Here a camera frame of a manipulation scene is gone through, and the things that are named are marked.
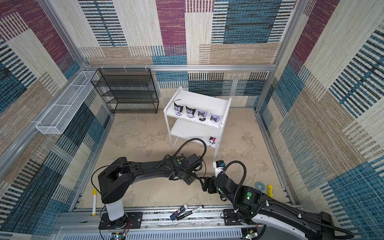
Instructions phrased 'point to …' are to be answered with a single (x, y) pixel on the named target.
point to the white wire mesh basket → (54, 119)
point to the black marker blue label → (173, 216)
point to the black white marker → (189, 213)
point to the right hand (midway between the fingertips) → (206, 181)
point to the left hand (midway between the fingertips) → (192, 175)
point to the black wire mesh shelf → (127, 90)
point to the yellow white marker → (94, 202)
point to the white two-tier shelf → (183, 127)
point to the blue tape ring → (260, 185)
